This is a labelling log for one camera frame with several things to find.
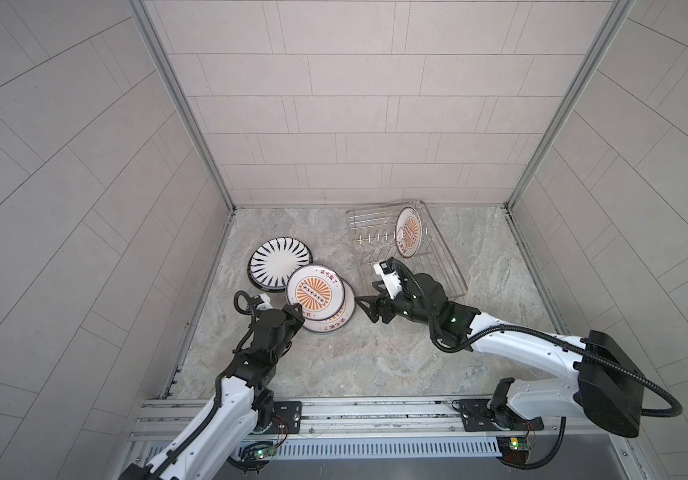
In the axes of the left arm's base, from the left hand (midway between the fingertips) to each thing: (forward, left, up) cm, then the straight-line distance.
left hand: (311, 300), depth 83 cm
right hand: (-3, -14, +9) cm, 17 cm away
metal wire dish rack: (+29, -18, -5) cm, 34 cm away
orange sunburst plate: (+4, -1, -1) cm, 4 cm away
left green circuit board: (-34, +7, -4) cm, 35 cm away
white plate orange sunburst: (+25, -30, -1) cm, 39 cm away
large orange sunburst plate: (+4, -2, -1) cm, 4 cm away
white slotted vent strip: (-32, -42, -7) cm, 53 cm away
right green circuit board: (-33, -49, -8) cm, 60 cm away
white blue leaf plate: (+15, +15, -5) cm, 22 cm away
